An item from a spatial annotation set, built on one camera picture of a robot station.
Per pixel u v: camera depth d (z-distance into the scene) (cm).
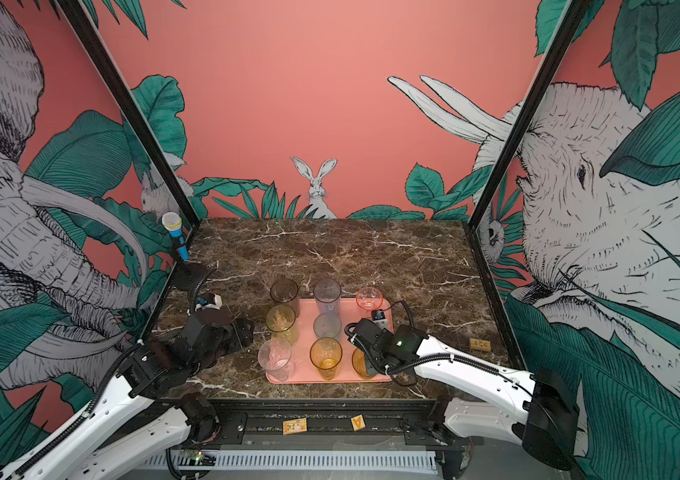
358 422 75
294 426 74
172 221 87
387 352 54
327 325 88
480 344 88
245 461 70
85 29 71
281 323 84
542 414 39
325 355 70
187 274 101
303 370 83
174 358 51
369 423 75
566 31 71
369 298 97
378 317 72
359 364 82
